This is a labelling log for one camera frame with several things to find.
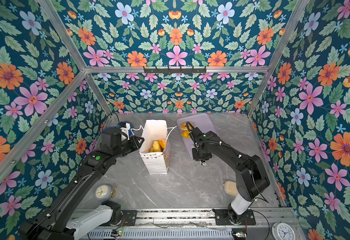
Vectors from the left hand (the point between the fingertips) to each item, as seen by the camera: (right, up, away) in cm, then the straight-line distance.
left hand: (145, 136), depth 72 cm
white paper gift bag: (+4, -15, +5) cm, 16 cm away
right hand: (+27, -14, +14) cm, 33 cm away
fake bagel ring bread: (+18, +4, +32) cm, 37 cm away
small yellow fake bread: (+19, -1, +32) cm, 38 cm away
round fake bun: (+5, -5, +19) cm, 21 cm away
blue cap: (-6, +4, -3) cm, 8 cm away
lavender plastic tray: (+33, +8, +44) cm, 56 cm away
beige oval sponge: (+44, -29, +8) cm, 53 cm away
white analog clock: (+64, -44, -4) cm, 78 cm away
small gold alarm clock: (-24, -30, +7) cm, 39 cm away
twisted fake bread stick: (+2, -7, +14) cm, 16 cm away
